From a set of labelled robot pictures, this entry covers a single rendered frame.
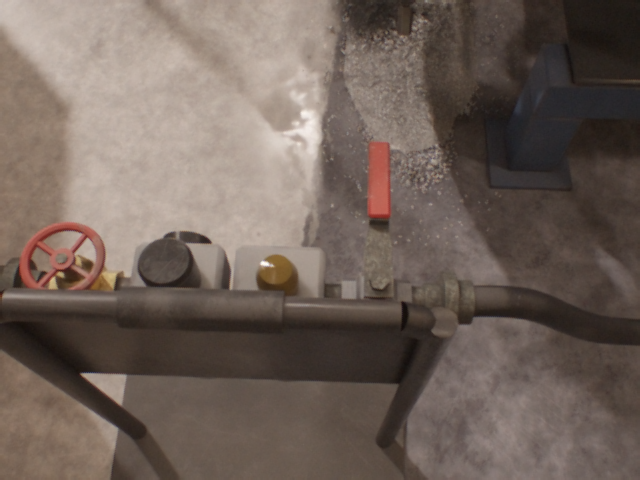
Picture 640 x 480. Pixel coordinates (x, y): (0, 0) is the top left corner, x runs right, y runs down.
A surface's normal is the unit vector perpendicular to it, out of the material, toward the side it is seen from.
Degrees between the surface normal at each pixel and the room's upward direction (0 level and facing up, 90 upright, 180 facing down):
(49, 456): 0
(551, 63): 0
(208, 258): 0
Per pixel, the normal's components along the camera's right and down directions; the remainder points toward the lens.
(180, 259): 0.00, -0.43
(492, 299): -0.07, -0.18
